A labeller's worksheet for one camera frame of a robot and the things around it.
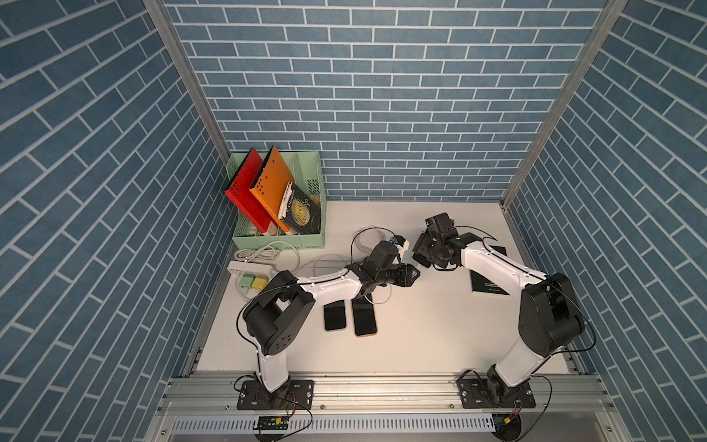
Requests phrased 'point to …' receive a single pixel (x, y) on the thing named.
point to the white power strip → (237, 270)
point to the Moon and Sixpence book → (299, 211)
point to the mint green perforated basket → (306, 169)
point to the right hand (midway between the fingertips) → (422, 249)
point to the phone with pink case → (364, 317)
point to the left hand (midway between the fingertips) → (421, 275)
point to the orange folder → (269, 187)
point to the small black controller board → (272, 423)
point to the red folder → (238, 190)
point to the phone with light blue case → (334, 313)
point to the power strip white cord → (264, 252)
